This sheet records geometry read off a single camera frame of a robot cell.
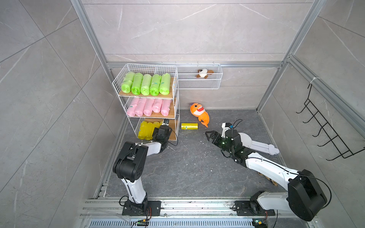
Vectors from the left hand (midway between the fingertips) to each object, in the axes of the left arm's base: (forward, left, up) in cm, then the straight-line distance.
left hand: (161, 127), depth 98 cm
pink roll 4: (0, -5, +20) cm, 21 cm away
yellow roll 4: (+6, +5, -3) cm, 8 cm away
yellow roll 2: (-3, +14, -2) cm, 14 cm away
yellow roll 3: (-1, +9, -3) cm, 10 cm away
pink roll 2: (0, +5, +20) cm, 20 cm away
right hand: (-13, -31, +9) cm, 35 cm away
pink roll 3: (+1, 0, +21) cm, 21 cm away
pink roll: (+1, +10, +19) cm, 22 cm away
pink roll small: (-2, +15, +19) cm, 25 cm away
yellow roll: (+4, -19, -4) cm, 20 cm away
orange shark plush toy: (+17, -28, -2) cm, 33 cm away
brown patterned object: (-45, -47, +26) cm, 70 cm away
